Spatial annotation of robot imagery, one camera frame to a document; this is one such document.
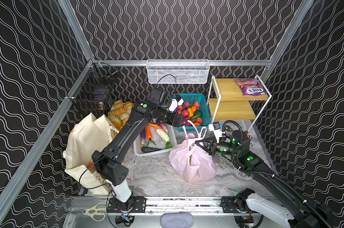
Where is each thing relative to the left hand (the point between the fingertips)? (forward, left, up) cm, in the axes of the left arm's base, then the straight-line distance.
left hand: (185, 120), depth 70 cm
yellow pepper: (+30, -5, -26) cm, 40 cm away
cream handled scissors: (-36, +44, -31) cm, 65 cm away
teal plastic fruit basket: (+44, -14, -22) cm, 51 cm away
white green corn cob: (+10, +14, -27) cm, 32 cm away
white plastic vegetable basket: (+10, +18, -29) cm, 36 cm away
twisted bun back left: (+39, +55, -25) cm, 72 cm away
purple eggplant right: (+16, +14, -24) cm, 32 cm away
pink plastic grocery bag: (-14, -4, -17) cm, 22 cm away
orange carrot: (+14, +25, -29) cm, 41 cm away
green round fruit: (+31, -11, -26) cm, 42 cm away
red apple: (+27, -1, -22) cm, 35 cm away
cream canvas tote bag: (-6, +53, -8) cm, 54 cm away
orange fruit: (+35, -8, -25) cm, 44 cm away
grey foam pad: (-37, +4, -30) cm, 48 cm away
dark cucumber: (-1, +24, -27) cm, 36 cm away
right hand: (-9, -5, -6) cm, 12 cm away
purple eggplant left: (+9, +28, -27) cm, 40 cm away
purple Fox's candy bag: (+23, -37, +3) cm, 44 cm away
